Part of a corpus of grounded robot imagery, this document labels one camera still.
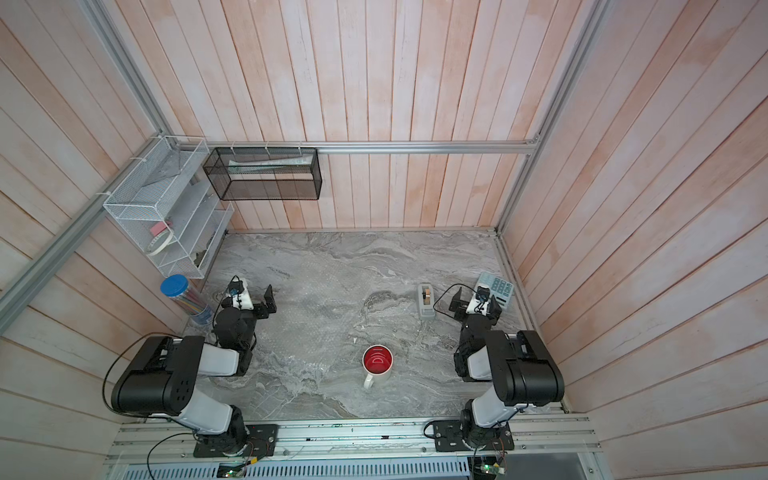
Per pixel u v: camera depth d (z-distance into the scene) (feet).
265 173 3.45
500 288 3.31
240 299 2.51
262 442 2.38
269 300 2.75
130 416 1.50
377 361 2.81
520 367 1.49
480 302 2.44
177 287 2.63
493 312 2.67
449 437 2.40
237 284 2.55
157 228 2.69
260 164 2.93
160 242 2.58
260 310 2.68
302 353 2.87
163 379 1.48
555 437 2.47
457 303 2.69
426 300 3.13
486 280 3.39
